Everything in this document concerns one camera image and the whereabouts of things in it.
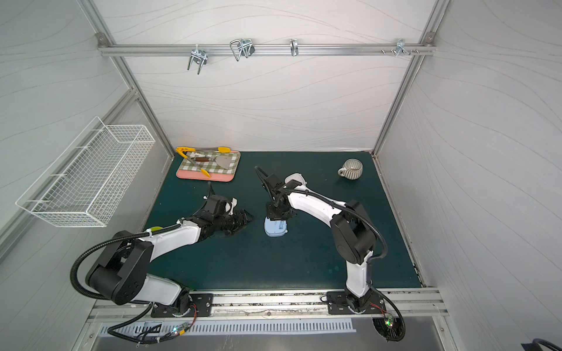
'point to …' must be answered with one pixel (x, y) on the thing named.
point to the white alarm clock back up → (296, 176)
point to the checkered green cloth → (211, 165)
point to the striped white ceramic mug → (352, 169)
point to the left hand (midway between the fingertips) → (253, 222)
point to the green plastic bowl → (156, 228)
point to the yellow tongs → (184, 150)
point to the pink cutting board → (197, 175)
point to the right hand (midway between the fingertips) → (273, 216)
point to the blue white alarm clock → (275, 228)
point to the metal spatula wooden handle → (222, 161)
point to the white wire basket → (85, 184)
